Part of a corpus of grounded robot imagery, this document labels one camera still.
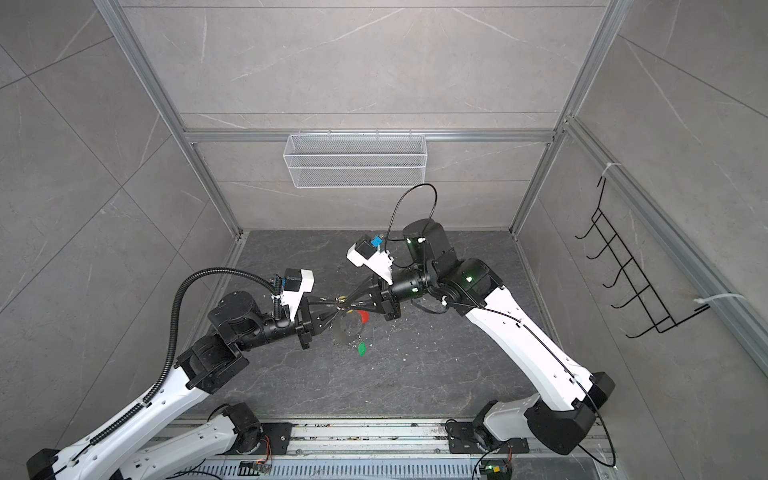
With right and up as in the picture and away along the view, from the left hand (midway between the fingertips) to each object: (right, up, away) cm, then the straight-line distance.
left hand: (346, 301), depth 57 cm
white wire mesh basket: (-3, +42, +44) cm, 60 cm away
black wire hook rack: (+64, +6, +11) cm, 65 cm away
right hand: (+1, 0, -1) cm, 1 cm away
